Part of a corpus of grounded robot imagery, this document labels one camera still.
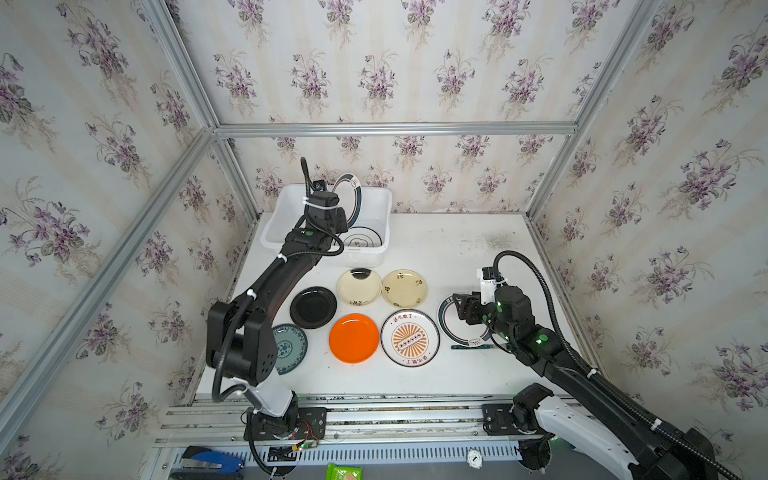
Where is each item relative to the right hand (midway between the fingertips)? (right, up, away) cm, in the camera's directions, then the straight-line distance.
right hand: (460, 296), depth 79 cm
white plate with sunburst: (-13, -14, +9) cm, 21 cm away
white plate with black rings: (-30, +17, +32) cm, 47 cm away
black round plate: (-43, -6, +13) cm, 45 cm away
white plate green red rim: (+1, -12, +9) cm, 15 cm away
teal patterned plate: (-48, -16, +7) cm, 51 cm away
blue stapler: (-64, -35, -11) cm, 74 cm away
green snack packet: (-30, -37, -13) cm, 49 cm away
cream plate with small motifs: (-14, -1, +19) cm, 24 cm away
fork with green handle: (+5, -16, +6) cm, 17 cm away
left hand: (-36, +25, +7) cm, 44 cm away
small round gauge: (+1, -36, -10) cm, 38 cm away
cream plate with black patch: (-29, -1, +20) cm, 35 cm away
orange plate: (-30, -14, +9) cm, 34 cm away
